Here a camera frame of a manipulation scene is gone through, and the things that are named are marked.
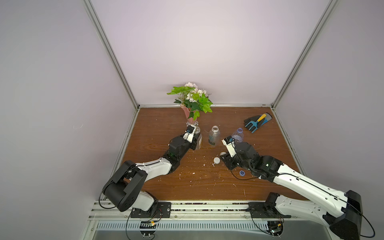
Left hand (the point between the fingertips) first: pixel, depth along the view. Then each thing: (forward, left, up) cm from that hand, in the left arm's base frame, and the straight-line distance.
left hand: (198, 131), depth 83 cm
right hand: (-13, -13, 0) cm, 18 cm away
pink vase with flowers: (+15, +3, +10) cm, 18 cm away
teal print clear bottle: (+2, -10, -7) cm, 13 cm away
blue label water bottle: (+4, -26, -11) cm, 28 cm away
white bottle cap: (-11, -11, -15) cm, 22 cm away
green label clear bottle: (-4, +1, -1) cm, 4 cm away
